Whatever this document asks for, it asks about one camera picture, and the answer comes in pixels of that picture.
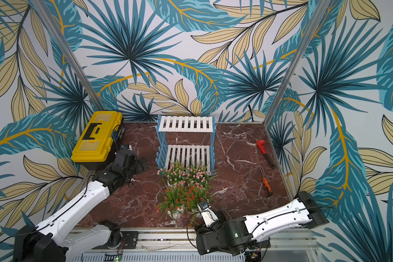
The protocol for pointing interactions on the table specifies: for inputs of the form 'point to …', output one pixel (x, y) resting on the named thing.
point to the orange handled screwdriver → (268, 188)
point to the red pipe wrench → (261, 143)
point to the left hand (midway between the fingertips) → (138, 164)
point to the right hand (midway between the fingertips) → (202, 225)
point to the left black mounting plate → (129, 240)
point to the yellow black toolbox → (104, 132)
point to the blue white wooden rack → (190, 139)
